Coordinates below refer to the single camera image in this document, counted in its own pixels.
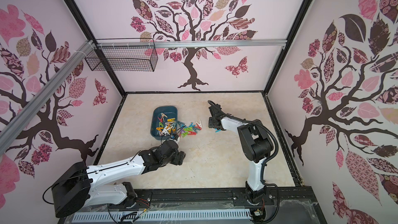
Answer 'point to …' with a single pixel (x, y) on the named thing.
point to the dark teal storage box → (164, 123)
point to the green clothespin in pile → (188, 129)
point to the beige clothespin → (162, 115)
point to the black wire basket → (138, 54)
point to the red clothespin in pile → (192, 133)
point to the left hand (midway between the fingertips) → (179, 157)
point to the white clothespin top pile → (199, 123)
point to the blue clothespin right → (217, 130)
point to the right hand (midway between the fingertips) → (214, 121)
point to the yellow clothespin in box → (171, 120)
